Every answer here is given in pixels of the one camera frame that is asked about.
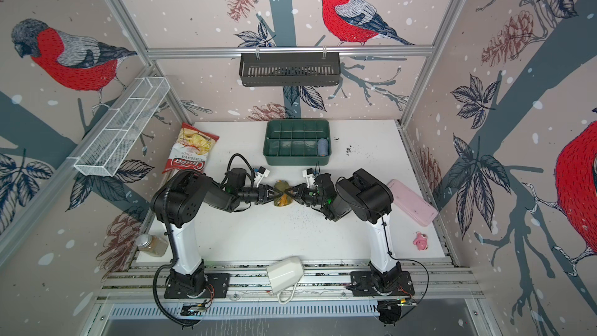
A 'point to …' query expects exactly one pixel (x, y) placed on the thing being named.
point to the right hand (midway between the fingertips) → (285, 196)
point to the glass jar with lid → (151, 245)
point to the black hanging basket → (290, 69)
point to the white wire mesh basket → (121, 127)
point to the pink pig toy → (421, 241)
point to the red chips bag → (191, 150)
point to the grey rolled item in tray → (322, 145)
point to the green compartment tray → (295, 142)
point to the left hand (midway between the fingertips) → (279, 197)
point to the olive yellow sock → (282, 200)
